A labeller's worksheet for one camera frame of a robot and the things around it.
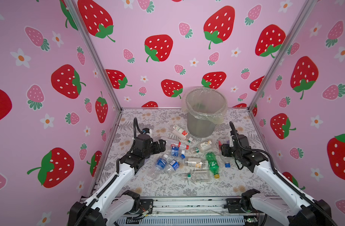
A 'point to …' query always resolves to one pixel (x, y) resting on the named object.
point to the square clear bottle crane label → (206, 146)
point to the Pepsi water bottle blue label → (173, 166)
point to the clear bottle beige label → (197, 163)
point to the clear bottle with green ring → (197, 176)
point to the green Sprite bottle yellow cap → (213, 165)
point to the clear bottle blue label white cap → (175, 151)
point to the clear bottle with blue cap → (227, 165)
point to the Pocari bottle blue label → (154, 170)
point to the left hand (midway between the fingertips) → (160, 142)
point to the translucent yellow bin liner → (208, 103)
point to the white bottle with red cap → (179, 144)
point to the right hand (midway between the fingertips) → (223, 146)
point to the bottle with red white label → (180, 130)
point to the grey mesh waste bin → (199, 127)
